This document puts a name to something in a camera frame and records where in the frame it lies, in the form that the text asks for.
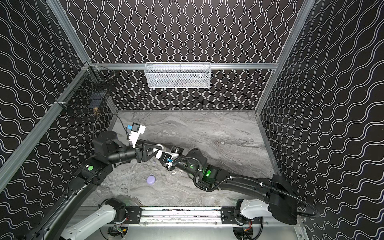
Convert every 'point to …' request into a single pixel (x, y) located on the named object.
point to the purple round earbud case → (150, 179)
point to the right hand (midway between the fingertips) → (160, 146)
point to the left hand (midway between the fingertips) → (160, 147)
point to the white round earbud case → (159, 146)
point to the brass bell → (95, 110)
